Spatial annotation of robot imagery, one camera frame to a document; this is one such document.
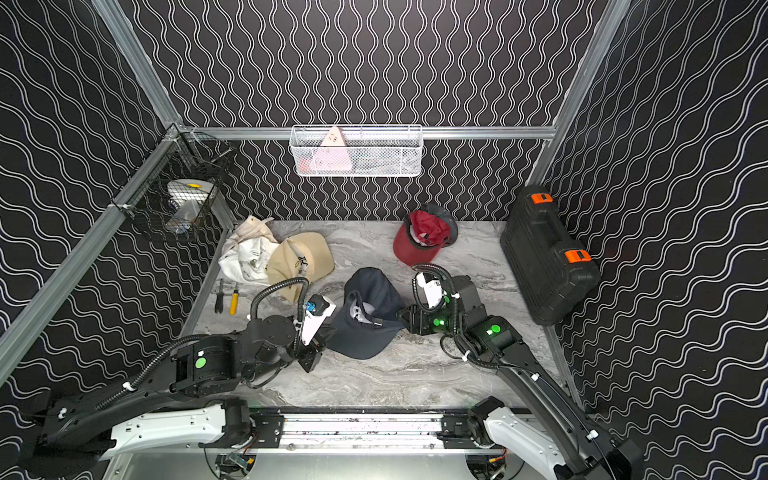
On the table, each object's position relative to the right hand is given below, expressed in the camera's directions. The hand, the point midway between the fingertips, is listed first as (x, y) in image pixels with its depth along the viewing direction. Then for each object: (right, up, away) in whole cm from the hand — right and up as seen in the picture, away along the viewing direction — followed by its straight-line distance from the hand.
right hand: (405, 311), depth 74 cm
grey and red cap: (+19, +30, +46) cm, 58 cm away
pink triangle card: (-21, +44, +16) cm, 51 cm away
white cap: (-53, +13, +29) cm, 61 cm away
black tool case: (+40, +9, +6) cm, 41 cm away
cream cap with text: (-54, +24, +39) cm, 71 cm away
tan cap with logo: (-33, +14, +30) cm, 47 cm away
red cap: (+8, +21, +39) cm, 45 cm away
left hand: (-16, -1, -10) cm, 19 cm away
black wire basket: (-63, +30, +8) cm, 70 cm away
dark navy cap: (-8, -2, -3) cm, 9 cm away
